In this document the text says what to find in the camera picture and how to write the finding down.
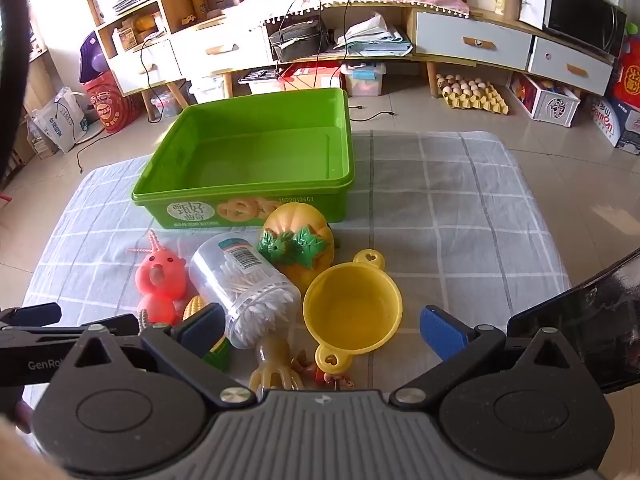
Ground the red gift box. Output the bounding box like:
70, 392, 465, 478
612, 50, 640, 111

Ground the black printer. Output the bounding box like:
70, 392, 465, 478
268, 20, 331, 63

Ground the orange toy pumpkin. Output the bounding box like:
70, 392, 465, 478
257, 204, 337, 293

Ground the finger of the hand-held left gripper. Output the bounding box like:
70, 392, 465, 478
0, 314, 140, 347
0, 302, 62, 331

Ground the clear cotton swab jar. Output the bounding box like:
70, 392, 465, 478
189, 232, 301, 350

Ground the grey checked tablecloth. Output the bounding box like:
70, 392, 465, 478
22, 130, 571, 396

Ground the white crate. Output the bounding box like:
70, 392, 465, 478
510, 72, 582, 128

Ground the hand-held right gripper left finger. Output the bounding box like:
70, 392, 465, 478
62, 305, 257, 408

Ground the yellow plastic strainer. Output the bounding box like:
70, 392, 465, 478
302, 248, 404, 376

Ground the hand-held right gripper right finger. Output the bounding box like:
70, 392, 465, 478
390, 305, 578, 408

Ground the clear lidded storage box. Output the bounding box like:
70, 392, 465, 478
150, 87, 188, 121
190, 76, 226, 105
341, 62, 387, 97

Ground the pink rubber animal toy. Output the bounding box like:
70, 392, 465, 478
125, 229, 190, 327

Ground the toy corn cob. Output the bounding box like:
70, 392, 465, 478
182, 296, 232, 372

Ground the small red brown figure toy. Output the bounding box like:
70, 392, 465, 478
292, 350, 357, 391

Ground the white plastic bag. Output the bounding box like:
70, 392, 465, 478
27, 86, 86, 153

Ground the black glossy object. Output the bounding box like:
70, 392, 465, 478
507, 250, 640, 393

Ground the wooden cabinet with white drawers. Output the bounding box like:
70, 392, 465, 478
107, 2, 618, 123

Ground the red cardboard box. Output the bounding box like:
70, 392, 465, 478
280, 62, 343, 92

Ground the white and blue carton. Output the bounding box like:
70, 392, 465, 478
582, 95, 640, 155

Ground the green plastic box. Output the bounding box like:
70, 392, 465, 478
131, 87, 357, 231

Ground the translucent yellow claw toy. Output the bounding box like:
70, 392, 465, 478
249, 332, 306, 393

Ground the microwave oven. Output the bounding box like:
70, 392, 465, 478
542, 0, 628, 58

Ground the purple plastic item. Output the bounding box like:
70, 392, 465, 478
79, 31, 108, 83

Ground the red bucket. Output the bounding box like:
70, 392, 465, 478
82, 72, 141, 134

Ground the tray of eggs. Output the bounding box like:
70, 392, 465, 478
436, 72, 510, 115

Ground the pile of papers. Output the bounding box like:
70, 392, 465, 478
334, 14, 413, 57

